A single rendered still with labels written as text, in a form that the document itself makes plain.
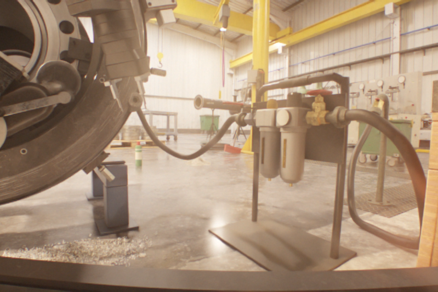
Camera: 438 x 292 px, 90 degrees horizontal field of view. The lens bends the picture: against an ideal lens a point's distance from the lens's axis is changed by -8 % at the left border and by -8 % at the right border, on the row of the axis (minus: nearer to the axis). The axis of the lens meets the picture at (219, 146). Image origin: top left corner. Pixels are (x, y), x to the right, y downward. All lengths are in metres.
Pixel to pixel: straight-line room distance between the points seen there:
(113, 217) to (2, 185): 0.49
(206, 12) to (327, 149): 12.96
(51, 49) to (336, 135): 0.79
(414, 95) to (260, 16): 3.86
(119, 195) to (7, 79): 0.57
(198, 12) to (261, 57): 9.45
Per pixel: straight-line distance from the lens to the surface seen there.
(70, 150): 0.59
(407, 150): 0.66
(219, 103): 7.92
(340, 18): 13.01
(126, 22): 0.48
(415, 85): 6.54
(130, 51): 0.47
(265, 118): 0.81
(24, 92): 0.60
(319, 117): 0.71
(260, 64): 4.09
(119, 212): 1.00
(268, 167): 0.82
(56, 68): 0.64
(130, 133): 4.79
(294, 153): 0.75
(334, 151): 0.75
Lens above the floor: 0.39
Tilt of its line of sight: 4 degrees down
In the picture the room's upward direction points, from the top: 1 degrees clockwise
